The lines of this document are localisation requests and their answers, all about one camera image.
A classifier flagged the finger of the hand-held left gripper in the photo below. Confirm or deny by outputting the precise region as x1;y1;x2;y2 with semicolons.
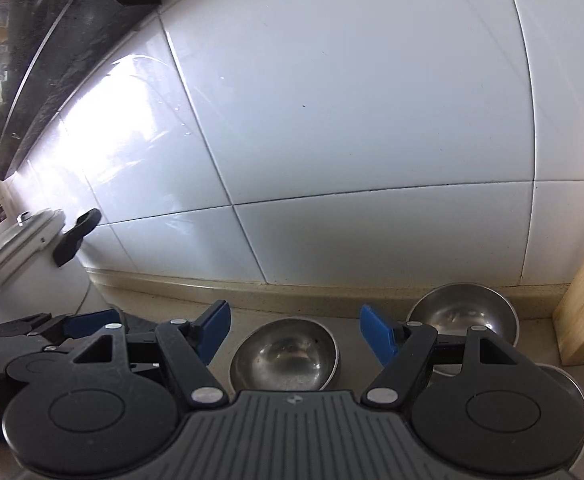
0;309;125;347

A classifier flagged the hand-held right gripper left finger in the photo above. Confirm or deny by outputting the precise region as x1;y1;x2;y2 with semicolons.
42;300;233;407

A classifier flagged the stainless steel bowl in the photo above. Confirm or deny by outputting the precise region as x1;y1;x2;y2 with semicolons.
404;282;520;376
229;317;340;392
542;364;584;456

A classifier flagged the black range hood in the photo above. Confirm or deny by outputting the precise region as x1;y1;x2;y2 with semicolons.
0;0;161;181

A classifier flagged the aluminium pressure cooker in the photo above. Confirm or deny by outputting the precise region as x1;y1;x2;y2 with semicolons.
0;207;103;356

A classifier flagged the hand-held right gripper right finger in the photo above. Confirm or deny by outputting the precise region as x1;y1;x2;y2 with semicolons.
359;304;542;407

